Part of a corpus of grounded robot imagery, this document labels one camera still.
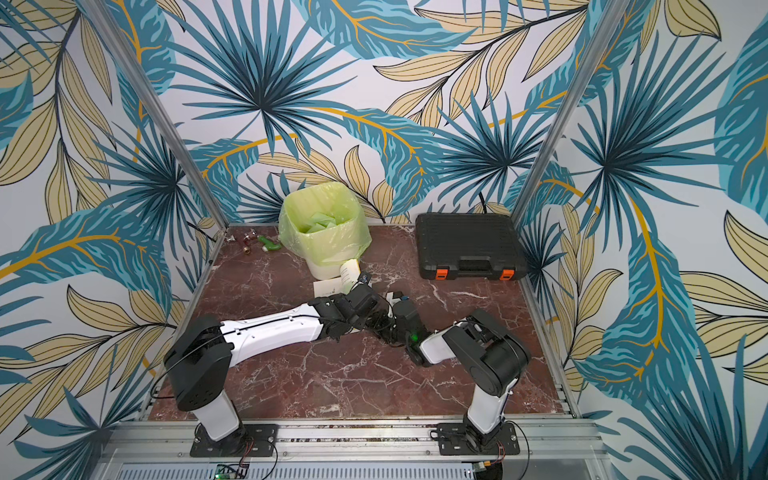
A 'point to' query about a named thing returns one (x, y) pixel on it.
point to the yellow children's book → (349, 274)
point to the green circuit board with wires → (232, 471)
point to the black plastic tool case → (469, 246)
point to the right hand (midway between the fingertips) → (358, 317)
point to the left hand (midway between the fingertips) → (354, 308)
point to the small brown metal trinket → (247, 250)
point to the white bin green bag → (324, 225)
